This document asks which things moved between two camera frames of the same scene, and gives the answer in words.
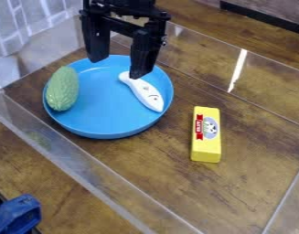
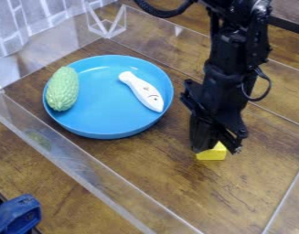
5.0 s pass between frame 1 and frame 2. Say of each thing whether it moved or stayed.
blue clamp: stayed
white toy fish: stayed
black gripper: moved
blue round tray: stayed
